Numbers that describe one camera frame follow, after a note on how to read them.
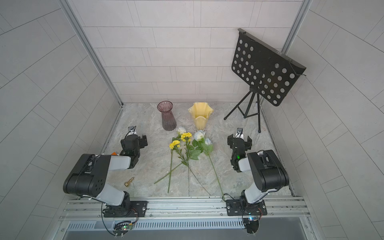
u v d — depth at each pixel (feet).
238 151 2.28
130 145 2.32
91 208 2.35
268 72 2.33
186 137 3.08
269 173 1.48
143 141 2.82
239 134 2.53
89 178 1.45
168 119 3.02
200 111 2.98
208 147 2.84
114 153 2.92
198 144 3.08
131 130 2.58
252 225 2.23
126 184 2.52
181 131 3.15
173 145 2.86
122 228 2.15
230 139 2.85
